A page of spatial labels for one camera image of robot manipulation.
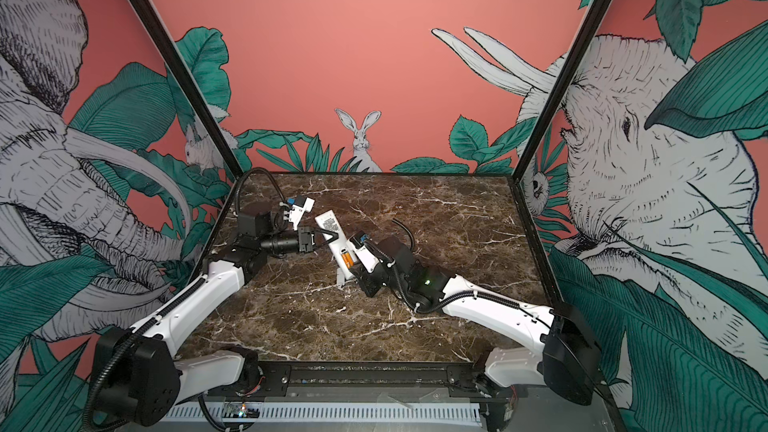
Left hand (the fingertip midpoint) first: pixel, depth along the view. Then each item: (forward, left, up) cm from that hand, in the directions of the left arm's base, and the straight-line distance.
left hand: (334, 235), depth 73 cm
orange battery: (-3, -3, -5) cm, 6 cm away
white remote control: (-1, -1, -3) cm, 3 cm away
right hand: (-7, -3, -4) cm, 9 cm away
